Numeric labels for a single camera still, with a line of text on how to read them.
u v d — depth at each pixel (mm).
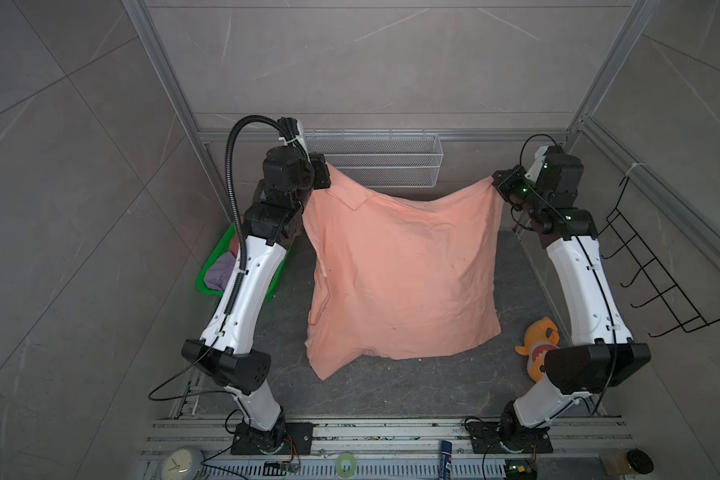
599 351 422
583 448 733
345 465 700
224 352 418
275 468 720
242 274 441
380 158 979
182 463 668
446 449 715
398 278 769
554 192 521
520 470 700
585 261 472
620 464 656
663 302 635
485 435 731
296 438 734
